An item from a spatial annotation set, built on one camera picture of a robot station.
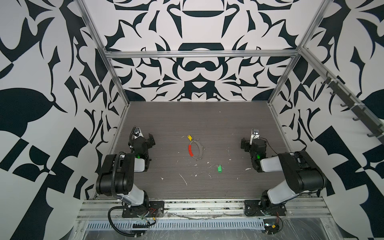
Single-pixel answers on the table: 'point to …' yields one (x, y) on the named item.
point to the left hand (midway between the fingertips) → (140, 134)
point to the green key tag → (220, 168)
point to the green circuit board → (271, 225)
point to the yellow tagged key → (189, 137)
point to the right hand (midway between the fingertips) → (254, 137)
